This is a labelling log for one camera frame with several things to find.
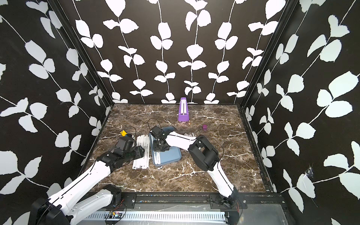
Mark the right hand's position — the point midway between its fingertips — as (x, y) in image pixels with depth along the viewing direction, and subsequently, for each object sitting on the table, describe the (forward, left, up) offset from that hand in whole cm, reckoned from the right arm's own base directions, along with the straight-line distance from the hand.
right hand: (154, 147), depth 93 cm
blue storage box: (-7, -5, -1) cm, 8 cm away
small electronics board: (-37, +15, -2) cm, 40 cm away
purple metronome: (+27, -19, +3) cm, 33 cm away
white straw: (-6, -2, -2) cm, 7 cm away
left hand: (-5, +6, +8) cm, 11 cm away
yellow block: (+12, +25, 0) cm, 28 cm away
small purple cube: (+18, -35, -1) cm, 40 cm away
